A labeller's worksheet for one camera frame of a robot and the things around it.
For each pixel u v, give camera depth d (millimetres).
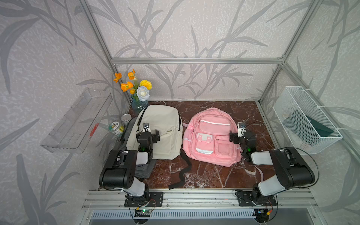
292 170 453
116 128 937
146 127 801
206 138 918
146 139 707
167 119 1018
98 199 733
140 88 794
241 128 796
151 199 721
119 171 448
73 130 665
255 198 669
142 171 794
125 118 1023
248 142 713
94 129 654
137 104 1019
